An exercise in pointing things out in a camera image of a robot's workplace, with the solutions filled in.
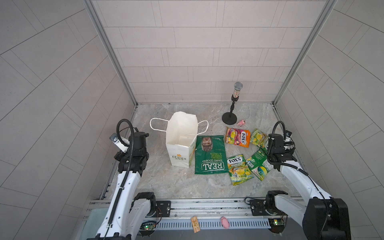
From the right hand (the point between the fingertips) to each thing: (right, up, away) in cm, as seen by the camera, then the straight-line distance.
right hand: (279, 144), depth 84 cm
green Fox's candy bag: (-8, +2, +9) cm, 12 cm away
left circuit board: (-68, -33, -20) cm, 78 cm away
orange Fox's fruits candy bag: (-20, +3, +10) cm, 22 cm away
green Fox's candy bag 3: (-24, -13, -3) cm, 28 cm away
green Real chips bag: (-39, -7, +3) cm, 40 cm away
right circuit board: (-10, -34, -16) cm, 39 cm away
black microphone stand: (-24, +14, +22) cm, 35 cm away
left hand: (-80, +4, -9) cm, 81 cm away
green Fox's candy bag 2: (-11, -11, 0) cm, 16 cm away
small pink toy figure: (-16, +12, +18) cm, 27 cm away
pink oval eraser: (-34, -32, -18) cm, 50 cm away
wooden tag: (-47, -33, -18) cm, 60 cm away
